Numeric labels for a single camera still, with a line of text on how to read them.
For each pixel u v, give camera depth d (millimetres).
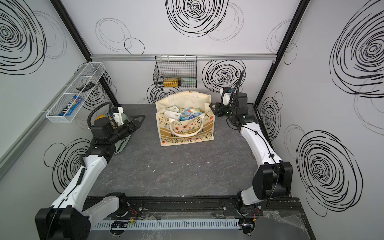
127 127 654
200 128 825
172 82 882
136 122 666
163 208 754
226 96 699
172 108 889
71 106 670
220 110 703
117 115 678
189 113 898
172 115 787
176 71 991
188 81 867
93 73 922
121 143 642
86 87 776
